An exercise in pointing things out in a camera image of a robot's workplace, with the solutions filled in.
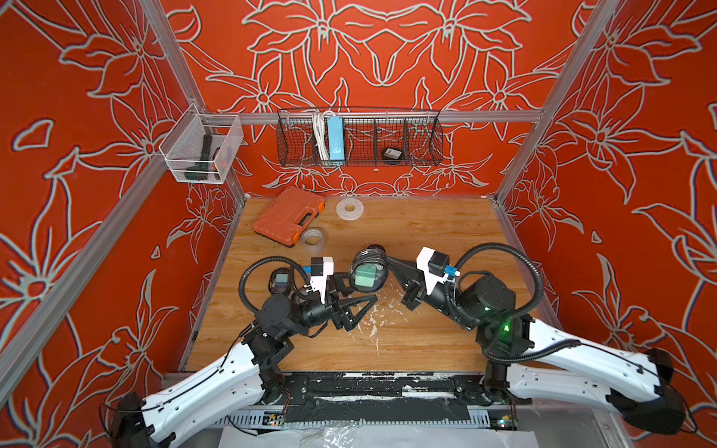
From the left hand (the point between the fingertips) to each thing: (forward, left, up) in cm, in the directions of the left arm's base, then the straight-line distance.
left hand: (370, 289), depth 57 cm
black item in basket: (+54, -6, -4) cm, 55 cm away
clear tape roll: (+36, +22, -32) cm, 53 cm away
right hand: (+2, -2, +8) cm, 8 cm away
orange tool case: (+43, +33, -26) cm, 60 cm away
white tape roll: (+52, +10, -30) cm, 61 cm away
